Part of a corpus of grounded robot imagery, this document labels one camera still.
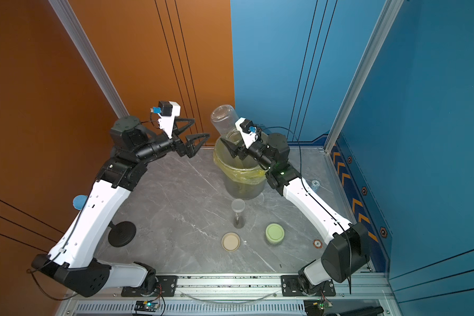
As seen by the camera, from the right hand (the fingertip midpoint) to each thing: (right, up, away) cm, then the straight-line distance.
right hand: (234, 130), depth 67 cm
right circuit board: (+31, -62, +2) cm, 69 cm away
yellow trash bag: (+5, -14, +8) cm, 17 cm away
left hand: (-9, 0, -9) cm, 13 cm away
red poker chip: (+35, -46, +17) cm, 61 cm away
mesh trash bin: (+3, -24, +24) cm, 34 cm away
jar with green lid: (+16, -41, +14) cm, 46 cm away
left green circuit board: (-32, -63, +4) cm, 71 cm away
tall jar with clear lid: (+1, -29, +10) cm, 30 cm away
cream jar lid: (-2, -45, +17) cm, 49 cm away
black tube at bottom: (+47, -63, 0) cm, 79 cm away
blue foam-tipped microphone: (-50, -24, -5) cm, 55 cm away
